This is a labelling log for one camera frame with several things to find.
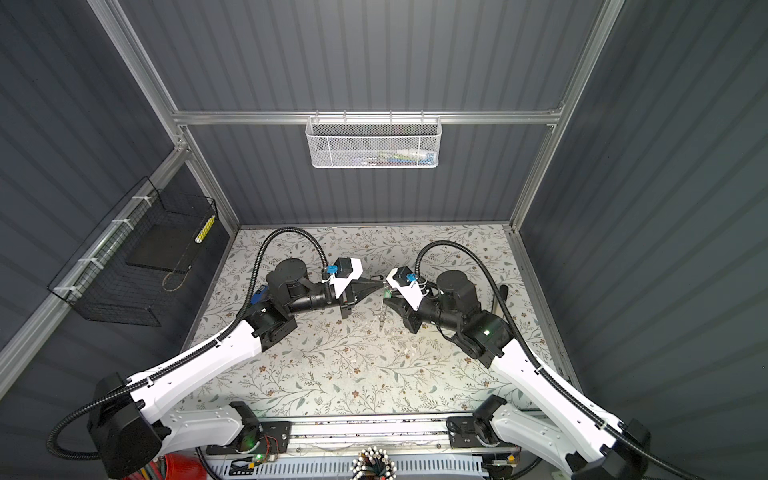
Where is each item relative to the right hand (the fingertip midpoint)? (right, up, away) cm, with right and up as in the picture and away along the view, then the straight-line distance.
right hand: (392, 298), depth 69 cm
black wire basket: (-64, +7, +4) cm, 64 cm away
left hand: (-2, +4, -4) cm, 6 cm away
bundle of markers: (-4, -30, -12) cm, 32 cm away
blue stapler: (-45, -4, +30) cm, 54 cm away
